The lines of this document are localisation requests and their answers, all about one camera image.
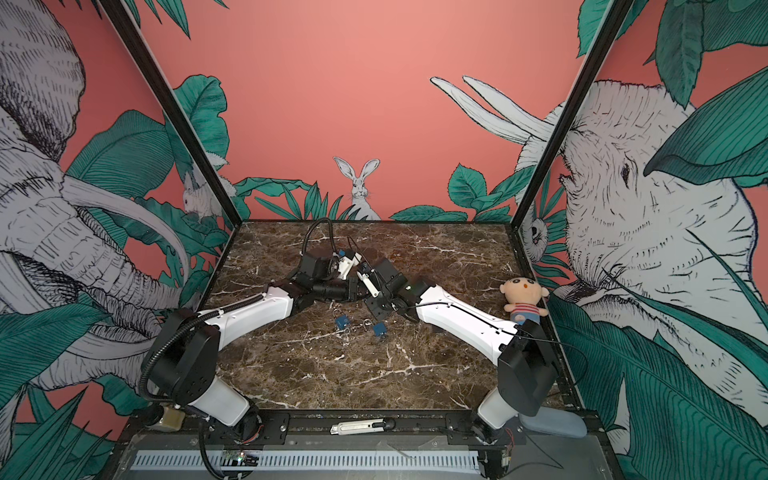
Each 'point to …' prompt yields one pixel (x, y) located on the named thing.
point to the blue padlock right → (380, 328)
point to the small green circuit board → (245, 460)
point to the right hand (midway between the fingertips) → (372, 297)
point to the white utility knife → (362, 427)
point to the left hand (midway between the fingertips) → (377, 289)
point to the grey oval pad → (556, 421)
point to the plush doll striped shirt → (523, 295)
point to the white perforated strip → (311, 460)
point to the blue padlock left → (342, 321)
